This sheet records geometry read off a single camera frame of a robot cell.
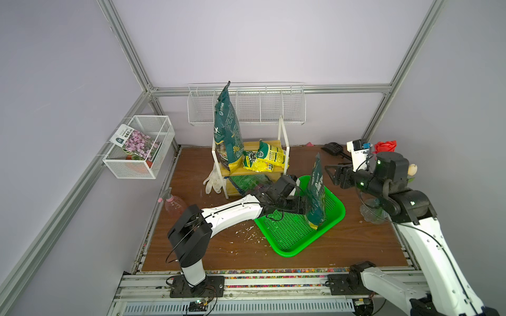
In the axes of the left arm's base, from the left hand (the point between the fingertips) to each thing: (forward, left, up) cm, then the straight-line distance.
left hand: (304, 208), depth 78 cm
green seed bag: (+17, +23, -5) cm, 29 cm away
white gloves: (+26, +41, -14) cm, 51 cm away
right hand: (+5, -7, +21) cm, 22 cm away
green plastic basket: (-5, +5, -15) cm, 16 cm away
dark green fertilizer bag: (-4, -2, +7) cm, 8 cm away
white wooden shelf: (+15, +10, +6) cm, 19 cm away
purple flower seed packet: (+21, +63, +20) cm, 70 cm away
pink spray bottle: (+10, +56, -7) cm, 57 cm away
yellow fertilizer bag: (+18, +15, +11) cm, 26 cm away
